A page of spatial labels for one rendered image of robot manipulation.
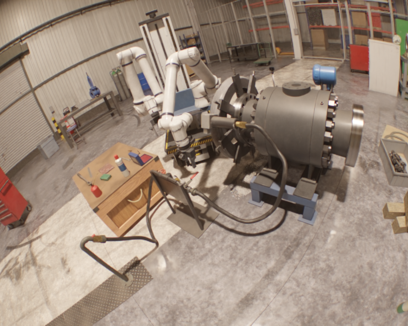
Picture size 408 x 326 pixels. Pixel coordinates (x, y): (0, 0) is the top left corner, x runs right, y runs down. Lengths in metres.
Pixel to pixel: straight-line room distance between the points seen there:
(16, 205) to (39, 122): 5.80
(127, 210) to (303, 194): 1.53
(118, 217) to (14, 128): 8.26
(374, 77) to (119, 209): 5.17
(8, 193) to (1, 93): 6.29
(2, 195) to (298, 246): 4.23
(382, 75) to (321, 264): 4.24
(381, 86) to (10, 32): 12.60
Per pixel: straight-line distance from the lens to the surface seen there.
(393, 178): 2.13
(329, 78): 1.53
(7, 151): 9.87
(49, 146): 7.08
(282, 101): 1.34
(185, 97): 2.22
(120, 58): 1.91
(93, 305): 1.86
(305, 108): 1.28
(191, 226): 1.69
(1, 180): 4.08
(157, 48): 2.25
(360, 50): 6.52
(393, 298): 1.62
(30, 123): 9.45
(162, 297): 1.51
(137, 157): 1.75
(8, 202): 4.04
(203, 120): 1.39
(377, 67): 4.89
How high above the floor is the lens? 1.32
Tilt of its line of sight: 35 degrees down
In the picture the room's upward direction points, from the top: 18 degrees counter-clockwise
